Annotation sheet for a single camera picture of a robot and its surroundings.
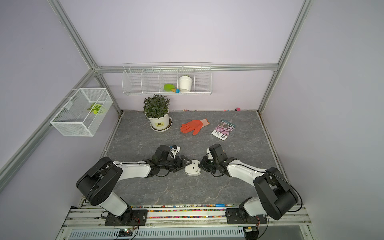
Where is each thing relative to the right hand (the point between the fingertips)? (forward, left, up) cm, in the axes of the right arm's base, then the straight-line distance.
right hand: (197, 164), depth 86 cm
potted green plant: (+32, +26, +13) cm, 44 cm away
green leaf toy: (+21, +55, +25) cm, 64 cm away
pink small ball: (+51, -35, -7) cm, 63 cm away
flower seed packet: (+29, -19, -5) cm, 35 cm away
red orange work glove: (+33, +2, -6) cm, 34 cm away
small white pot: (+41, +7, +27) cm, 50 cm away
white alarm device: (-2, +2, -2) cm, 4 cm away
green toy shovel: (+46, +18, +21) cm, 53 cm away
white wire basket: (+21, +63, +22) cm, 70 cm away
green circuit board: (-32, +35, -6) cm, 47 cm away
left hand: (-1, +4, +1) cm, 5 cm away
